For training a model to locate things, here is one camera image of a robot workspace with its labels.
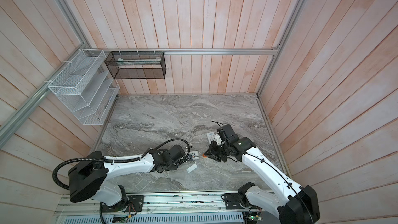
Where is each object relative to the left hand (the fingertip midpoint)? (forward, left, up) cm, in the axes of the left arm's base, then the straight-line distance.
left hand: (172, 158), depth 86 cm
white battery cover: (-5, -11, -2) cm, 12 cm away
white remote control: (+3, -13, 0) cm, 14 cm away
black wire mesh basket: (+57, +28, +22) cm, 67 cm away
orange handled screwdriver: (-2, -17, +10) cm, 20 cm away
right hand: (-2, -18, +10) cm, 21 cm away
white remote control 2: (+14, -23, -1) cm, 27 cm away
